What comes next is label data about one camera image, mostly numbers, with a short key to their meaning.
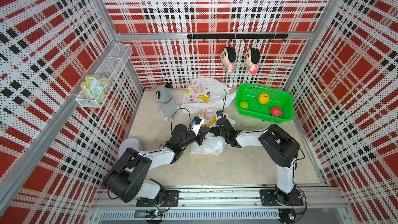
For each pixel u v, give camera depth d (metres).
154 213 0.69
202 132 0.75
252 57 0.93
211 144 0.82
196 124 0.72
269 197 0.73
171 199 0.73
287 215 0.66
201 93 1.11
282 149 0.51
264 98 1.08
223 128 0.75
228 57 0.91
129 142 0.84
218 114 0.86
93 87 0.63
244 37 0.89
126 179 0.43
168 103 0.99
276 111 1.00
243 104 1.04
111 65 0.82
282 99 1.10
